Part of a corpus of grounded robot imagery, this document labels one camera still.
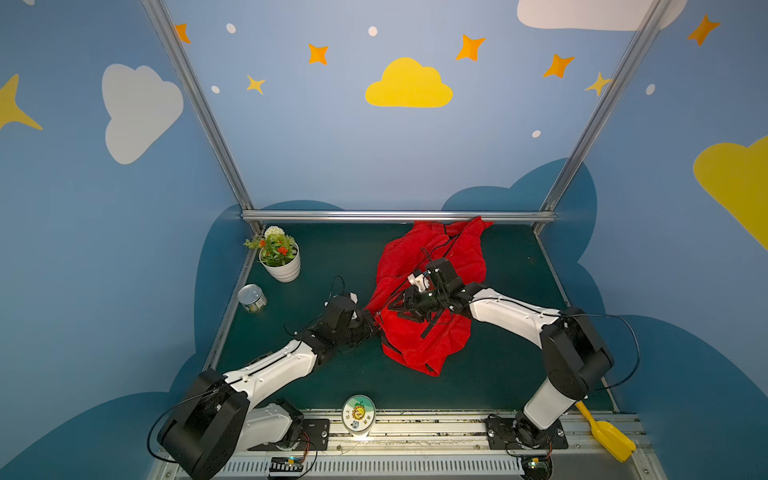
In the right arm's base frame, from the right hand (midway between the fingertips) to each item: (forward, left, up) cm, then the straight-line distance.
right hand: (393, 308), depth 83 cm
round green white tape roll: (-26, +7, -5) cm, 28 cm away
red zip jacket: (+30, -6, -9) cm, 31 cm away
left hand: (-2, +2, -3) cm, 4 cm away
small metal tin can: (+5, +45, -7) cm, 46 cm away
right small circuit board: (-33, -38, -17) cm, 53 cm away
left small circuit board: (-36, +25, -16) cm, 47 cm away
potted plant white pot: (+16, +37, +2) cm, 40 cm away
